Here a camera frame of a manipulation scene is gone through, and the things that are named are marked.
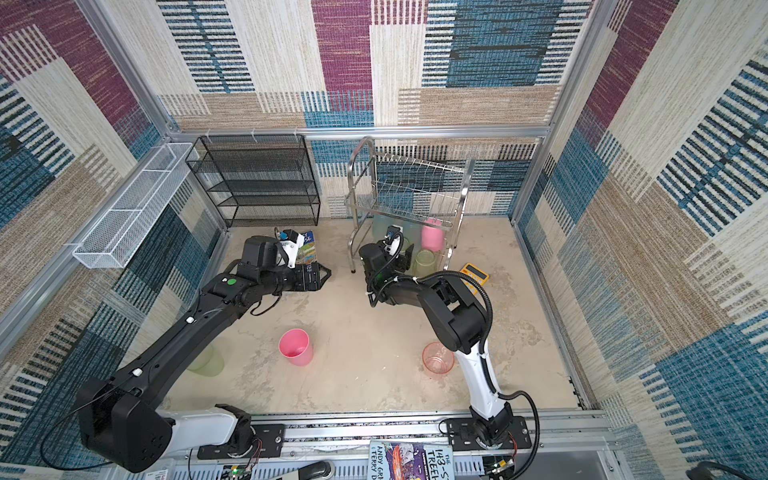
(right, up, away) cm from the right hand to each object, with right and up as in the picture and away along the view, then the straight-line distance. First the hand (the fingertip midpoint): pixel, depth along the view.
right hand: (401, 244), depth 98 cm
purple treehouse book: (-1, -50, -29) cm, 57 cm away
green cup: (+7, -6, -6) cm, 11 cm away
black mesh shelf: (-51, +23, +13) cm, 58 cm away
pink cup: (+10, +3, +2) cm, 11 cm away
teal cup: (-7, +6, +5) cm, 10 cm away
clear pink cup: (+10, -32, -13) cm, 36 cm away
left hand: (-22, -7, -19) cm, 30 cm away
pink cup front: (-31, -29, -10) cm, 44 cm away
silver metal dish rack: (0, +17, -6) cm, 18 cm away
